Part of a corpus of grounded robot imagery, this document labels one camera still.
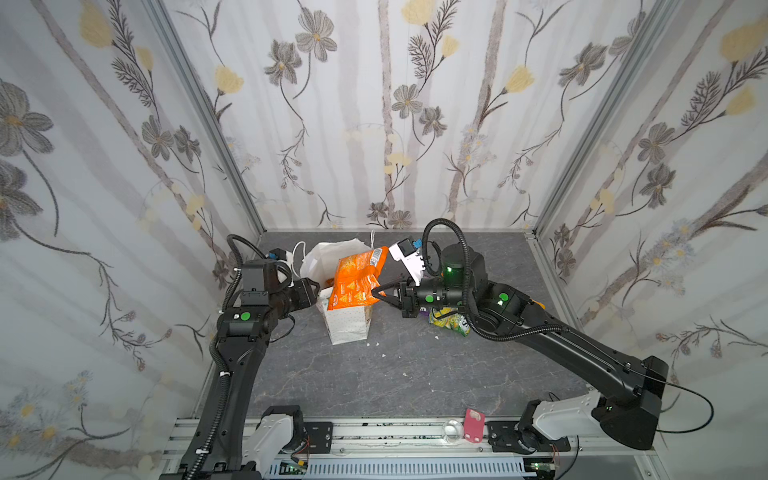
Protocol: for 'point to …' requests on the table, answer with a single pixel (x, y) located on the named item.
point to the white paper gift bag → (319, 263)
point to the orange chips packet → (356, 277)
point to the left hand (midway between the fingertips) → (309, 278)
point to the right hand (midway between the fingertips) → (371, 289)
